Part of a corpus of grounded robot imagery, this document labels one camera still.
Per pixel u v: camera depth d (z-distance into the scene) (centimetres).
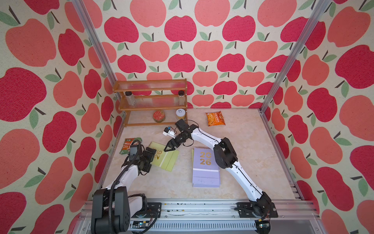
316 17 72
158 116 111
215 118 111
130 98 98
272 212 74
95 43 82
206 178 80
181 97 98
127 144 98
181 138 89
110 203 41
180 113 111
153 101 118
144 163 75
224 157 66
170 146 88
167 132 91
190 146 90
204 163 84
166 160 93
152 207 75
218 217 74
